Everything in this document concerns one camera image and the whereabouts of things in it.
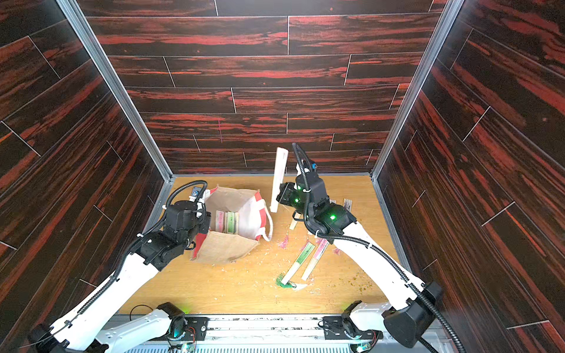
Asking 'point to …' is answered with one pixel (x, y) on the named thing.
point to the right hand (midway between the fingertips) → (285, 184)
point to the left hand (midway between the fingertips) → (202, 208)
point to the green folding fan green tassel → (284, 279)
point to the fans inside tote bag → (226, 222)
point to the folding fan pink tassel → (285, 243)
